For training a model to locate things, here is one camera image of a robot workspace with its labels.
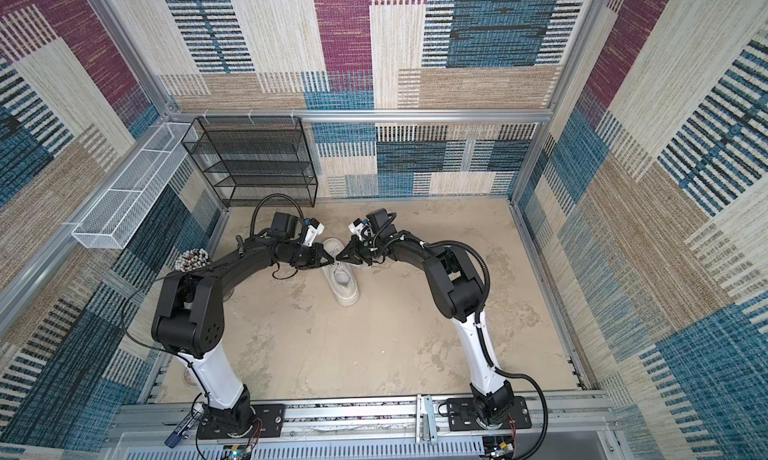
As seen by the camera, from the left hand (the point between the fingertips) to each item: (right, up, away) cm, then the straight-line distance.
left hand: (333, 256), depth 92 cm
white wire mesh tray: (-48, +10, -21) cm, 53 cm away
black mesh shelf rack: (-33, +33, +16) cm, 50 cm away
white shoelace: (+1, -3, +2) cm, 4 cm away
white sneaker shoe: (+2, -7, +3) cm, 8 cm away
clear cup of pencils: (-36, 0, -11) cm, 38 cm away
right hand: (+1, -1, +1) cm, 2 cm away
